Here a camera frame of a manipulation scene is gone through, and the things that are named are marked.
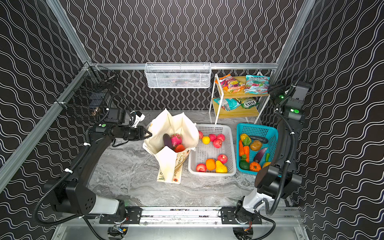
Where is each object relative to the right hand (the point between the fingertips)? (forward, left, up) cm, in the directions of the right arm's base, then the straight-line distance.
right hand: (272, 87), depth 71 cm
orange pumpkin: (-23, +3, -38) cm, 44 cm away
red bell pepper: (-14, +47, -33) cm, 59 cm away
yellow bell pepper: (-1, +6, -38) cm, 38 cm away
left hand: (-16, +58, -17) cm, 62 cm away
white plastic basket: (-11, +32, -42) cm, 54 cm away
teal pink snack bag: (+11, +3, -6) cm, 13 cm away
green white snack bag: (+17, +2, -24) cm, 29 cm away
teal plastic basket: (+2, -9, -36) cm, 37 cm away
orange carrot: (-13, +9, -38) cm, 41 cm away
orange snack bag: (+11, +17, -6) cm, 21 cm away
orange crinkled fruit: (-22, +28, -37) cm, 51 cm away
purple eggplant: (-9, +55, -32) cm, 64 cm away
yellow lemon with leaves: (-5, +30, -36) cm, 48 cm away
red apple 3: (-8, +23, -36) cm, 44 cm away
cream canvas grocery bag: (-31, +49, -24) cm, 63 cm away
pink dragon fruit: (-8, +49, -32) cm, 59 cm away
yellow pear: (-24, +23, -37) cm, 50 cm away
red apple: (-3, +26, -36) cm, 45 cm away
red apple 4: (-18, +21, -38) cm, 46 cm away
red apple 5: (-24, +34, -37) cm, 55 cm away
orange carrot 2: (-11, +5, -40) cm, 42 cm away
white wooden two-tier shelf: (+7, +12, -11) cm, 18 cm away
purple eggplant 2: (-14, -2, -41) cm, 43 cm away
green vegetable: (-22, +9, -37) cm, 44 cm away
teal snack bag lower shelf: (+15, +16, -24) cm, 32 cm away
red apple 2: (-3, +21, -37) cm, 43 cm away
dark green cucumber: (-1, -2, -40) cm, 40 cm away
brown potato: (-8, -1, -38) cm, 39 cm away
